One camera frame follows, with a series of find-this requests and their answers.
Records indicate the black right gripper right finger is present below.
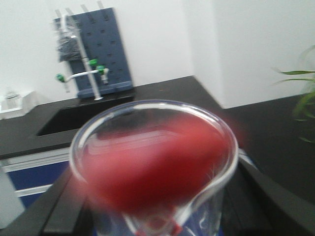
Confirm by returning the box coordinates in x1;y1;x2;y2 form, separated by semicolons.
222;151;315;236

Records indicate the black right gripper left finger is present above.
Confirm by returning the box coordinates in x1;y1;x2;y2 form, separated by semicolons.
0;169;95;236

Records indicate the black lab sink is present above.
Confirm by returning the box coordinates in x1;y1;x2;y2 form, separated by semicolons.
36;95;136;137

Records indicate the clear plastic bag of pegs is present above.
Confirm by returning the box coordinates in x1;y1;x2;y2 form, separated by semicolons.
55;19;83;62

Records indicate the white faucet with green knobs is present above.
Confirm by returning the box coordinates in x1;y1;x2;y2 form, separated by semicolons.
54;14;110;101

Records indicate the green potted plant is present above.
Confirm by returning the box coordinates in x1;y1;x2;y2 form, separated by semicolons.
272;45;315;144

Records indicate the small glass vessel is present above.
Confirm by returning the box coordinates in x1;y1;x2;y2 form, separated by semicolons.
4;88;20;109

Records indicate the lab bench with blue cabinets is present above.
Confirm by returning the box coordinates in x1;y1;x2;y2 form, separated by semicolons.
0;75;315;236

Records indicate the blue pegboard drying rack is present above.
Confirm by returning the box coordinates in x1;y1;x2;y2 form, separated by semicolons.
53;7;135;99

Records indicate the white plastic bin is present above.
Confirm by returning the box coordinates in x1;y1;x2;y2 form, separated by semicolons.
0;89;37;120

